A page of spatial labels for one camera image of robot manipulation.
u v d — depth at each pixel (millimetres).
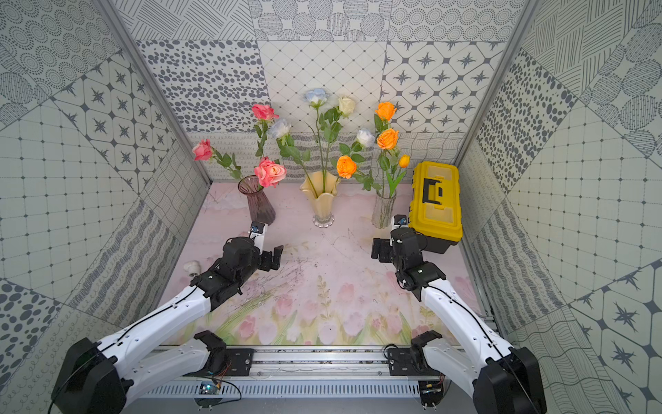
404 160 843
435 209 897
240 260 614
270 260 747
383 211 991
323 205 927
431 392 726
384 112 848
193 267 904
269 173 661
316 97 863
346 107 882
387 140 813
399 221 716
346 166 768
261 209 1011
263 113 804
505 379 382
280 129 858
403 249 606
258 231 706
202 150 799
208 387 716
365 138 832
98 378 382
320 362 762
